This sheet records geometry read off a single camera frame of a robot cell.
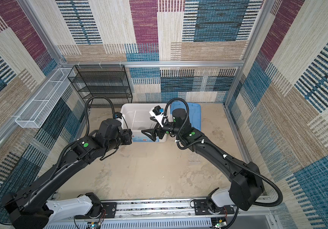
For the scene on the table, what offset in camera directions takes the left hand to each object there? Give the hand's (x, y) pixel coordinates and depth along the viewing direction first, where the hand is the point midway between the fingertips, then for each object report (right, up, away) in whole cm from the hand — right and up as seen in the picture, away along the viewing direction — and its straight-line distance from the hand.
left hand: (133, 130), depth 71 cm
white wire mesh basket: (-49, +9, +1) cm, 49 cm away
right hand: (+7, +2, 0) cm, 7 cm away
